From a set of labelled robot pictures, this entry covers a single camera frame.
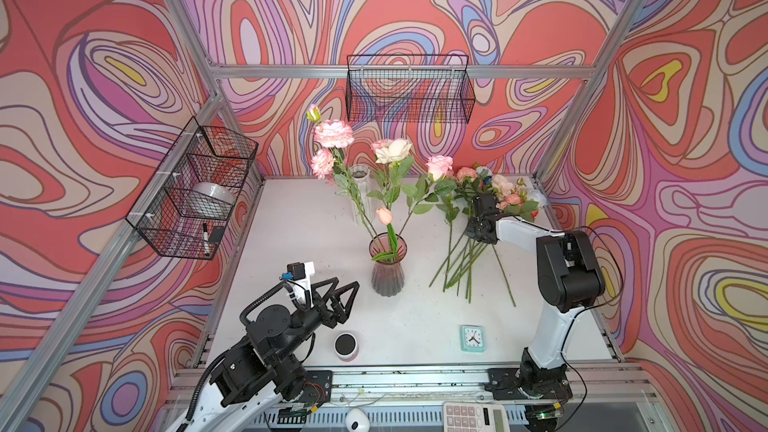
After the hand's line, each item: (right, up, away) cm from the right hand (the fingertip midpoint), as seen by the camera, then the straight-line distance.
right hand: (479, 235), depth 101 cm
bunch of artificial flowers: (+13, +13, +3) cm, 18 cm away
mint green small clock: (-8, -25, -22) cm, 35 cm away
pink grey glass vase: (-32, -11, -10) cm, 35 cm away
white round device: (-39, -39, -34) cm, 64 cm away
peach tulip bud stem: (-32, +8, -30) cm, 45 cm away
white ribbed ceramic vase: (-37, +9, -28) cm, 47 cm away
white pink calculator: (-11, -39, -33) cm, 52 cm away
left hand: (-40, -7, -36) cm, 54 cm away
